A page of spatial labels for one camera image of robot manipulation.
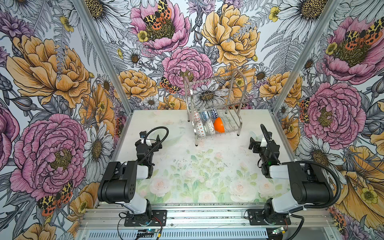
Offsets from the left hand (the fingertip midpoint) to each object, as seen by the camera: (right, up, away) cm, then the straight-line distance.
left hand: (151, 139), depth 93 cm
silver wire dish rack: (+41, +24, +29) cm, 56 cm away
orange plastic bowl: (+42, +8, +3) cm, 43 cm away
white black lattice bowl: (+37, +6, +3) cm, 37 cm away
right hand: (+66, -1, 0) cm, 66 cm away
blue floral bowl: (+33, +15, +10) cm, 38 cm away
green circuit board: (+65, -41, -22) cm, 80 cm away
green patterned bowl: (+30, +6, +1) cm, 31 cm away
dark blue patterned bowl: (+28, +15, +8) cm, 32 cm away
